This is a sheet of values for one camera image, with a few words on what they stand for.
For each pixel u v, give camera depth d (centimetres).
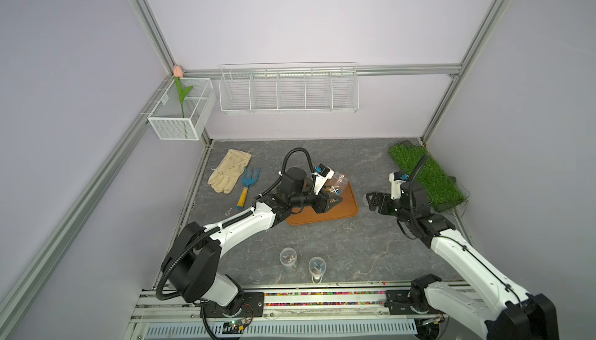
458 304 54
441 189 97
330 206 72
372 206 74
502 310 41
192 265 43
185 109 89
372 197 76
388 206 73
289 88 100
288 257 79
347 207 95
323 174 69
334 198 75
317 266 76
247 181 105
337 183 76
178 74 90
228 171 108
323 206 70
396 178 73
